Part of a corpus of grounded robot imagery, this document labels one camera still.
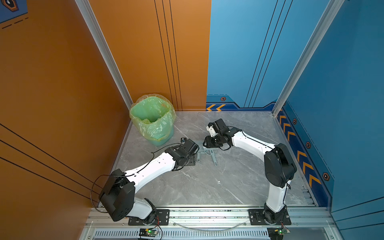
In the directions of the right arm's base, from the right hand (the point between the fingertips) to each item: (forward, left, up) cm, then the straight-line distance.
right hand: (204, 144), depth 91 cm
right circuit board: (-43, -34, -12) cm, 56 cm away
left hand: (-9, +9, 0) cm, 13 cm away
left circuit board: (-43, +28, -10) cm, 52 cm away
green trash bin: (+3, +33, -1) cm, 33 cm away
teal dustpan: (-1, +2, -6) cm, 6 cm away
